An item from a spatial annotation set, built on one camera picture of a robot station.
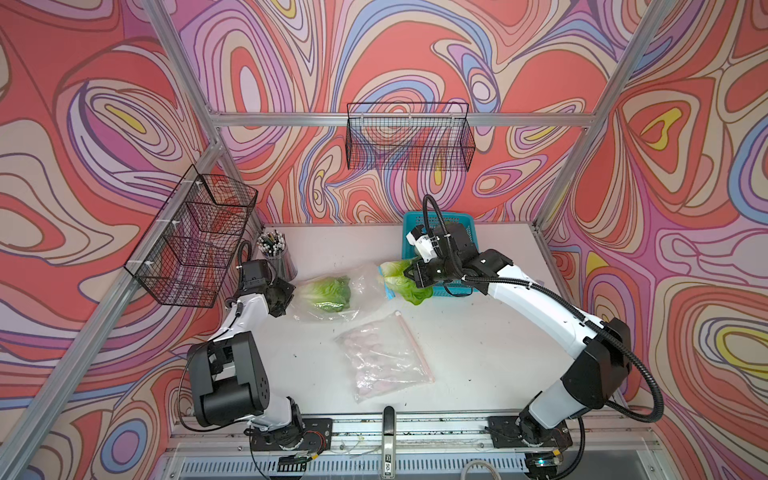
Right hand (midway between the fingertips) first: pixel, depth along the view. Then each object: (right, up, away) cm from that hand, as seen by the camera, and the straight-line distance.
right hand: (409, 280), depth 78 cm
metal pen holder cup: (-41, +9, +12) cm, 44 cm away
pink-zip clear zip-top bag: (-7, -22, +6) cm, 24 cm away
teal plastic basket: (+24, +19, +30) cm, 43 cm away
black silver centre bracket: (-5, -41, -12) cm, 43 cm away
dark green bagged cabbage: (-23, -5, +11) cm, 26 cm away
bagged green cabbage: (-2, -1, 0) cm, 2 cm away
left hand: (-34, -4, +13) cm, 37 cm away
